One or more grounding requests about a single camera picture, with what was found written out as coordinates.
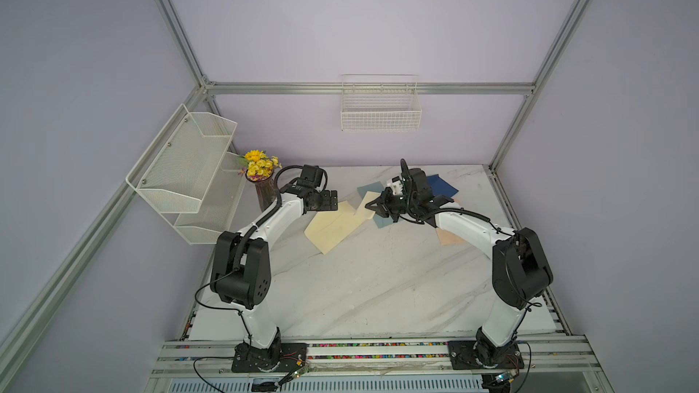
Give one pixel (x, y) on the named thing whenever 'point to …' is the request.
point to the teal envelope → (375, 187)
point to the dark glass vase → (266, 191)
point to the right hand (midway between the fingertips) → (367, 208)
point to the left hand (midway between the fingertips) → (321, 204)
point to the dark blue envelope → (440, 186)
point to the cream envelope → (328, 229)
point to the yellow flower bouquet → (258, 166)
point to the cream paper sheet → (363, 212)
